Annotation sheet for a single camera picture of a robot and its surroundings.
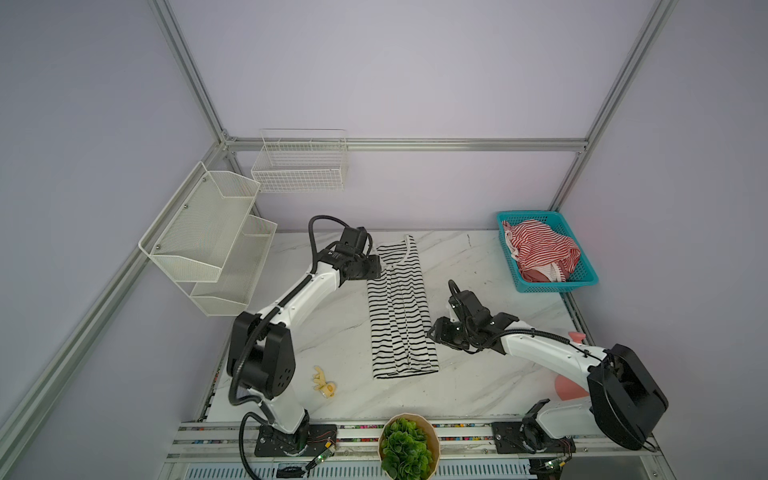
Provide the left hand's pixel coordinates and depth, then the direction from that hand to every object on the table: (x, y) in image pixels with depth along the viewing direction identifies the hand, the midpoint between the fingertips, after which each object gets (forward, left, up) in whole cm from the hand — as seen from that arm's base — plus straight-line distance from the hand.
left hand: (373, 270), depth 88 cm
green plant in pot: (-44, -9, -5) cm, 46 cm away
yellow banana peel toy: (-28, +14, -15) cm, 35 cm away
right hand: (-17, -16, -9) cm, 25 cm away
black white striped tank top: (-14, -9, -16) cm, 23 cm away
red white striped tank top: (+13, -58, -7) cm, 60 cm away
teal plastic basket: (+5, -70, -8) cm, 71 cm away
